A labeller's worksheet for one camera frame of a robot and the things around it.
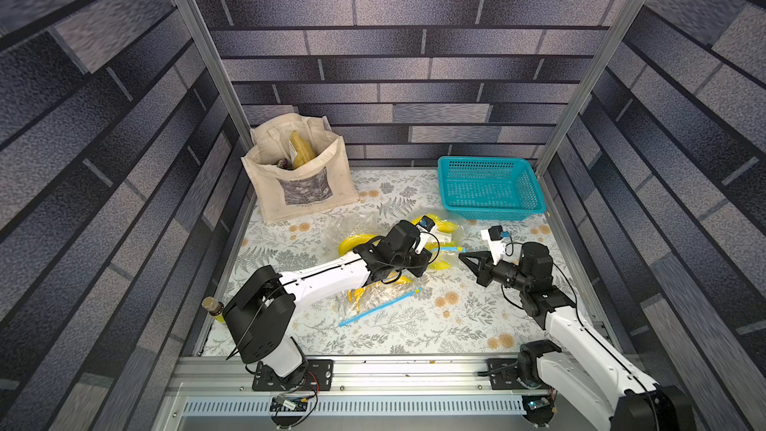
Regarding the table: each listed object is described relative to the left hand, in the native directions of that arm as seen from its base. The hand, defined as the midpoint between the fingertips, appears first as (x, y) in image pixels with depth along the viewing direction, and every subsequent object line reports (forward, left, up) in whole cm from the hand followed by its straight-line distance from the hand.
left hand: (432, 253), depth 81 cm
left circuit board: (-33, +39, -16) cm, 53 cm away
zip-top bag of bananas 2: (+4, -3, -3) cm, 6 cm away
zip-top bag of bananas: (-9, +18, -13) cm, 24 cm away
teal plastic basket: (+36, -28, -13) cm, 48 cm away
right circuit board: (-33, -26, -17) cm, 45 cm away
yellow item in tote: (+32, +40, +9) cm, 52 cm away
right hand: (0, -7, +1) cm, 7 cm away
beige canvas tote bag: (+24, +33, +3) cm, 41 cm away
